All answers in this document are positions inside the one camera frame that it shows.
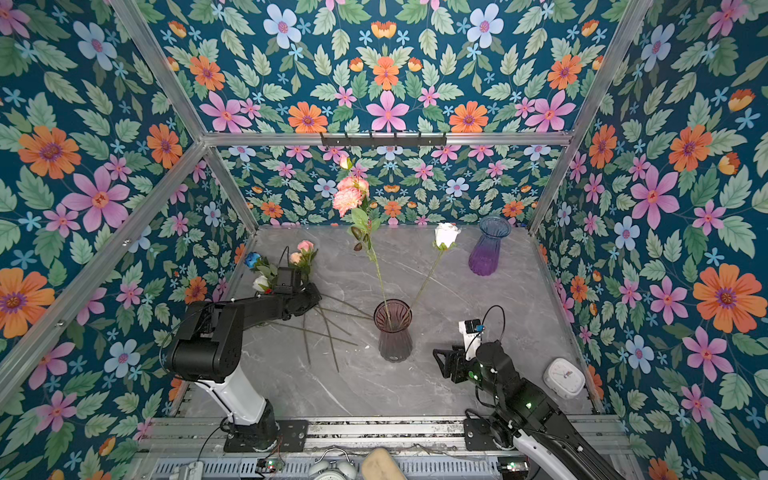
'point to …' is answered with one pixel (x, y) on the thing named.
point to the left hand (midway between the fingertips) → (324, 291)
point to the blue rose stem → (253, 260)
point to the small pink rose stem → (303, 259)
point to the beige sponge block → (378, 464)
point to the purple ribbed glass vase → (484, 256)
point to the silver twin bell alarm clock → (333, 464)
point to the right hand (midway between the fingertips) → (446, 347)
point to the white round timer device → (563, 379)
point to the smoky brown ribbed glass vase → (393, 318)
